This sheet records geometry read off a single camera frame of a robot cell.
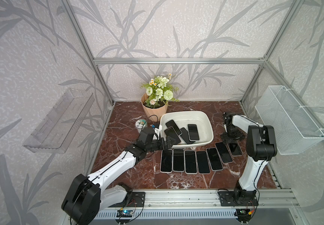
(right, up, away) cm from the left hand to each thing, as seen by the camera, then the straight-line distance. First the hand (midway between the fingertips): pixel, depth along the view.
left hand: (170, 142), depth 80 cm
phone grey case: (+16, +3, +21) cm, 27 cm away
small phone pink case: (+43, -7, +13) cm, 45 cm away
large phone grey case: (+27, -12, +7) cm, 30 cm away
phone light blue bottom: (+10, +1, +17) cm, 20 cm away
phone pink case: (+20, -14, +7) cm, 26 cm away
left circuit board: (-24, -34, -9) cm, 43 cm away
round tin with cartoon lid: (-21, +9, +17) cm, 28 cm away
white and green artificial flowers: (-7, +32, +5) cm, 33 cm away
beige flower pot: (-11, +16, +17) cm, 25 cm away
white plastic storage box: (+8, +12, +28) cm, 31 cm away
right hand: (+43, -2, +15) cm, 45 cm away
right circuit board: (+39, -36, -7) cm, 53 cm away
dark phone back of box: (+1, +9, +25) cm, 27 cm away
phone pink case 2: (+35, -9, +12) cm, 38 cm away
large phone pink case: (0, +2, +24) cm, 24 cm away
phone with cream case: (+12, -15, +6) cm, 20 cm away
